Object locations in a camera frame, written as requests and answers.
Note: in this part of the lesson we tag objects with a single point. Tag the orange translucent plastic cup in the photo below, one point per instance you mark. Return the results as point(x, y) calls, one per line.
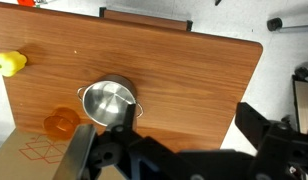
point(60, 124)

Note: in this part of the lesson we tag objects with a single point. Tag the grey pole with black cap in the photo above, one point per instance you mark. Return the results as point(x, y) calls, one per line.
point(290, 25)

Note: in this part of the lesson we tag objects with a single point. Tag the grey leg with black foot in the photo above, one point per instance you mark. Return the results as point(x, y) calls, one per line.
point(304, 72)

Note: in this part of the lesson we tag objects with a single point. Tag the gripper left finger with grey pad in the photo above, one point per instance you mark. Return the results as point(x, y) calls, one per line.
point(81, 146)

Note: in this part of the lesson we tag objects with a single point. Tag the gripper right finger with grey pad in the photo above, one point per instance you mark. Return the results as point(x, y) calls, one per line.
point(280, 146)

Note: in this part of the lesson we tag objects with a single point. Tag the yellow toy bell pepper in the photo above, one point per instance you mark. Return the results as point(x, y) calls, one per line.
point(10, 63)

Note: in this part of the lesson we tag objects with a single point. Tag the brown wooden panel, black brackets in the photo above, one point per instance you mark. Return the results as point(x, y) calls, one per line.
point(144, 19)

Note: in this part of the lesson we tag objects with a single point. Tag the cardboard box with red print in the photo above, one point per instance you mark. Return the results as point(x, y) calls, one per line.
point(24, 160)

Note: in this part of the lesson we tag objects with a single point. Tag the orange plastic object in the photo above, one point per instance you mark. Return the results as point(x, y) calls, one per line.
point(26, 2)

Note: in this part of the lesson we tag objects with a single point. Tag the wooden board with black frame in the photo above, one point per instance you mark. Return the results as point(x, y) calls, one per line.
point(305, 106)

